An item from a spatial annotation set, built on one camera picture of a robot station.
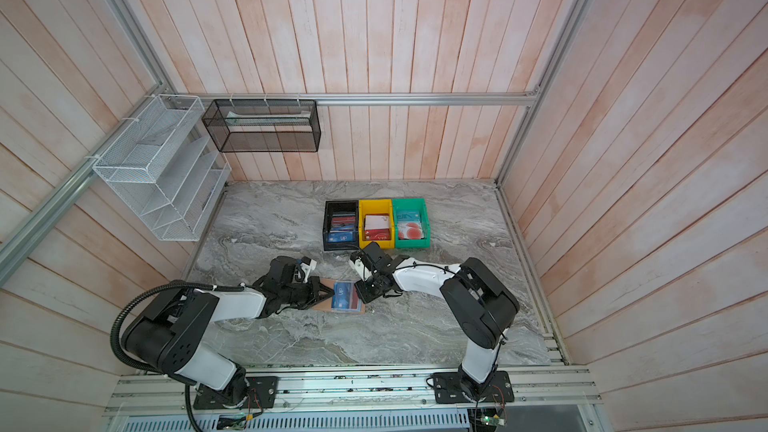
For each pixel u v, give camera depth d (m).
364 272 0.75
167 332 0.45
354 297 0.88
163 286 0.47
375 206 1.06
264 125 1.05
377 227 1.04
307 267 0.87
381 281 0.67
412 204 1.07
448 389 0.73
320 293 0.83
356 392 0.75
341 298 0.88
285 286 0.75
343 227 1.04
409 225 1.05
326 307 0.88
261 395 0.73
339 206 1.11
